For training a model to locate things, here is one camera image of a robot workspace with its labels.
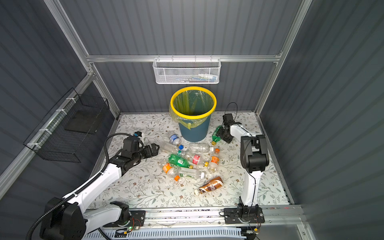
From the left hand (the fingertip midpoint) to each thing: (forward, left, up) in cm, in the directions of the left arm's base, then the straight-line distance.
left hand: (152, 147), depth 85 cm
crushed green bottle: (+12, -39, -10) cm, 42 cm away
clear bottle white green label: (-12, -21, -11) cm, 27 cm away
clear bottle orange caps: (-9, -11, -12) cm, 19 cm away
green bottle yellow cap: (-3, -13, -11) cm, 17 cm away
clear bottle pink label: (-4, -28, -10) cm, 30 cm away
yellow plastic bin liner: (+31, -25, +6) cm, 40 cm away
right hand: (+13, -45, -10) cm, 47 cm away
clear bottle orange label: (-8, -35, -10) cm, 38 cm away
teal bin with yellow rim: (+17, -29, -10) cm, 35 cm away
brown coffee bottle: (-19, -35, -8) cm, 41 cm away
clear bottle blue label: (+11, -11, -8) cm, 18 cm away
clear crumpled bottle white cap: (+3, -28, -8) cm, 30 cm away
